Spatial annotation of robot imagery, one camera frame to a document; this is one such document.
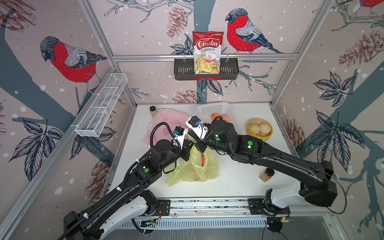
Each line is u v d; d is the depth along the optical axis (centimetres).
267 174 76
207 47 85
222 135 43
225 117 106
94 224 40
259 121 106
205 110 110
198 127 49
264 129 98
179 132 57
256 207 73
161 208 73
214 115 107
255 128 98
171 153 51
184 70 94
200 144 53
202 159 71
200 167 63
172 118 107
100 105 78
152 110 106
